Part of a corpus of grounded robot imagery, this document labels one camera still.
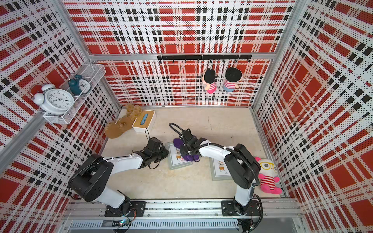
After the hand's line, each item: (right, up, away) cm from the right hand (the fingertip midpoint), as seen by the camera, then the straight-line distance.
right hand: (186, 148), depth 91 cm
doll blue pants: (+29, +40, +11) cm, 51 cm away
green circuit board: (-29, -32, -21) cm, 48 cm away
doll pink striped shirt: (+18, +42, +9) cm, 46 cm away
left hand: (-10, -3, +3) cm, 11 cm away
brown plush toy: (-46, +14, +5) cm, 48 cm away
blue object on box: (-33, +19, +17) cm, 42 cm away
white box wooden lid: (-31, +16, +14) cm, 37 cm away
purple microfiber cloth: (-6, +2, +7) cm, 10 cm away
